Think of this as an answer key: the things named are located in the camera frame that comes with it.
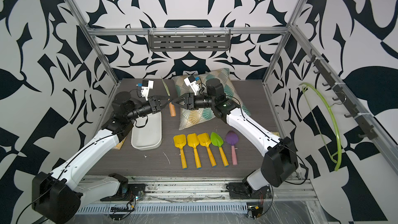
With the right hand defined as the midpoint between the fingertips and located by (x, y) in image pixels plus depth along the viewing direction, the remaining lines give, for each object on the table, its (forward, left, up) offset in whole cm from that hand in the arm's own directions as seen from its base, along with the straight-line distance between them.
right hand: (174, 103), depth 66 cm
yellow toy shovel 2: (-3, -7, -31) cm, 32 cm away
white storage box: (+3, +21, -33) cm, 39 cm away
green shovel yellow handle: (-3, -20, -32) cm, 38 cm away
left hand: (+3, +1, +1) cm, 4 cm away
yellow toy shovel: (-3, +1, -32) cm, 32 cm away
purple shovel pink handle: (-1, -29, -34) cm, 45 cm away
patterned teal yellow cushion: (+6, -4, -22) cm, 23 cm away
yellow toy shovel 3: (-3, -13, -32) cm, 35 cm away
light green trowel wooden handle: (-1, +1, 0) cm, 1 cm away
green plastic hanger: (-23, -62, -8) cm, 66 cm away
